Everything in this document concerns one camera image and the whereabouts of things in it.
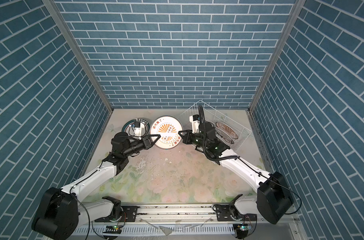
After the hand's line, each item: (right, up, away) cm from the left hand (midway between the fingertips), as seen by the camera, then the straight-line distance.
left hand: (160, 138), depth 77 cm
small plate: (+4, +5, 0) cm, 7 cm away
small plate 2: (+38, +4, +11) cm, 40 cm away
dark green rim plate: (-28, +4, +28) cm, 40 cm away
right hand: (+9, +3, -1) cm, 9 cm away
